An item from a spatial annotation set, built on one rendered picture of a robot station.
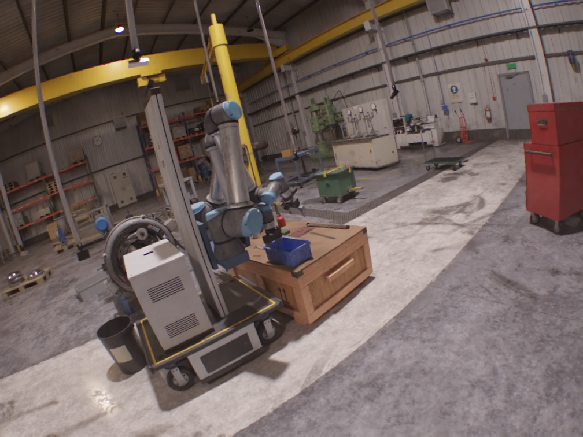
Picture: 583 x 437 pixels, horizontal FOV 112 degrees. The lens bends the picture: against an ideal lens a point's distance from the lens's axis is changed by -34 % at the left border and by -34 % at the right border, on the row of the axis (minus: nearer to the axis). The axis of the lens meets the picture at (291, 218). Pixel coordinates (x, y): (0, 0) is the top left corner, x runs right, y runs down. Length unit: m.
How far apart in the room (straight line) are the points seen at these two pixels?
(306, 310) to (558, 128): 2.67
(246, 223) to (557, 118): 2.72
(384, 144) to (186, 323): 6.74
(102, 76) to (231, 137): 12.91
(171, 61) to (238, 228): 13.63
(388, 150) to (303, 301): 6.19
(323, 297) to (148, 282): 1.21
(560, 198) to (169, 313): 3.27
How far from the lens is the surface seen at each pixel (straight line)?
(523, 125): 10.92
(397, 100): 12.73
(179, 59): 15.01
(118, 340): 2.29
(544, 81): 10.45
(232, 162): 1.57
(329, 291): 2.23
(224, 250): 1.71
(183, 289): 1.72
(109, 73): 14.35
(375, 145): 7.51
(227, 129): 1.59
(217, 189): 2.15
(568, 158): 3.20
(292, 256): 1.96
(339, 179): 5.01
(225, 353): 1.89
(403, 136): 11.20
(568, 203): 3.32
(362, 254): 2.47
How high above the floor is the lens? 1.30
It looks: 15 degrees down
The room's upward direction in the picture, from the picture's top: 14 degrees counter-clockwise
